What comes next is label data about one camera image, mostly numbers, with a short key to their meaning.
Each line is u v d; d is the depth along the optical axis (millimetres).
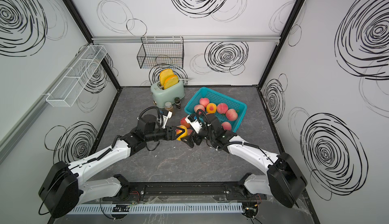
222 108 991
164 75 984
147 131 618
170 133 683
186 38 870
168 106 960
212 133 619
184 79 1197
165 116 718
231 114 963
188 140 684
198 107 1000
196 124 685
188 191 756
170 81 967
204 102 1047
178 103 1009
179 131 734
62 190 396
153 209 771
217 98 1051
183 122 953
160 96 993
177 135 705
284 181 408
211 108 991
